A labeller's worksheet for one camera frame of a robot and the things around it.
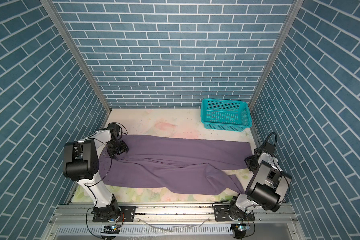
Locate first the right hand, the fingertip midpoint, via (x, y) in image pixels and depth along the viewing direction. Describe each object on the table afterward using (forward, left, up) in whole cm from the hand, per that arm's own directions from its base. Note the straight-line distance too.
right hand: (249, 163), depth 90 cm
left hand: (+1, +80, 0) cm, 80 cm away
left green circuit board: (-39, +72, -4) cm, 82 cm away
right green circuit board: (-33, +8, -3) cm, 34 cm away
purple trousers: (-6, +62, +1) cm, 62 cm away
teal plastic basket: (+42, +10, -2) cm, 43 cm away
